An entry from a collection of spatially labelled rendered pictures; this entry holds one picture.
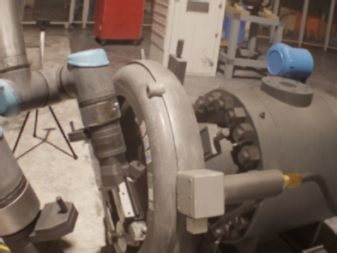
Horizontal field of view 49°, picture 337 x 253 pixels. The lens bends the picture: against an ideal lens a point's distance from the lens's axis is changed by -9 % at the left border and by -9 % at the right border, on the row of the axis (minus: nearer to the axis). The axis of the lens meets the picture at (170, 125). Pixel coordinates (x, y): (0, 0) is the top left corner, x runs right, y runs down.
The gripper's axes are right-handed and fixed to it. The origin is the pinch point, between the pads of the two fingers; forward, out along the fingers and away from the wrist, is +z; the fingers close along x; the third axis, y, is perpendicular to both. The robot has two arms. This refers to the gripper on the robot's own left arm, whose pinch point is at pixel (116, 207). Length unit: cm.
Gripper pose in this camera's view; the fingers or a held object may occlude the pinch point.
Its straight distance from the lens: 96.9
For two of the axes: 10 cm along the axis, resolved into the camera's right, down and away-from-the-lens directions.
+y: 9.2, -1.8, -3.5
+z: 2.3, 9.6, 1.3
